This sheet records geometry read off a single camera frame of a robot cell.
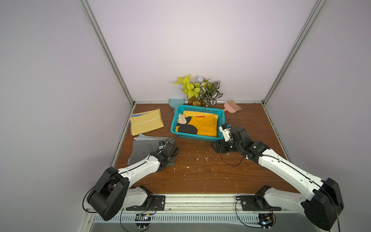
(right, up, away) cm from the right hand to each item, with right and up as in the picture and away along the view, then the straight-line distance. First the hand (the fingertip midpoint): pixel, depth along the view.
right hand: (216, 141), depth 78 cm
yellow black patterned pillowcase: (-9, +9, +22) cm, 26 cm away
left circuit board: (-39, -38, -6) cm, 55 cm away
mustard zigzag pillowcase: (-48, +10, +28) cm, 57 cm away
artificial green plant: (-7, +28, +14) cm, 32 cm away
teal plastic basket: (-21, +19, +26) cm, 39 cm away
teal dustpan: (-28, +25, +42) cm, 56 cm away
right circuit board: (+23, -38, -9) cm, 45 cm away
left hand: (-26, -14, +10) cm, 31 cm away
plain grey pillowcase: (-47, -6, +16) cm, 50 cm away
